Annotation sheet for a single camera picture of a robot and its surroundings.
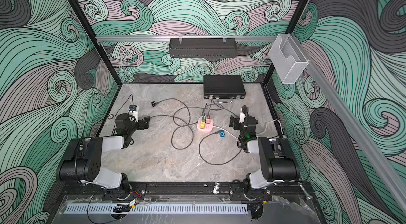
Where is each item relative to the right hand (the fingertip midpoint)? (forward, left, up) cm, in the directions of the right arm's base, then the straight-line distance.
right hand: (238, 115), depth 93 cm
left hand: (+1, +59, +1) cm, 59 cm away
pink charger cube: (-2, +19, -1) cm, 19 cm away
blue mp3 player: (-8, +10, -6) cm, 15 cm away
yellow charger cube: (-6, +22, 0) cm, 23 cm away
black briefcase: (+27, +5, -5) cm, 28 cm away
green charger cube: (-1, +21, 0) cm, 21 cm away
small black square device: (+14, +56, -5) cm, 58 cm away
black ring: (+4, +80, -6) cm, 81 cm away
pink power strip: (-6, +18, -4) cm, 20 cm away
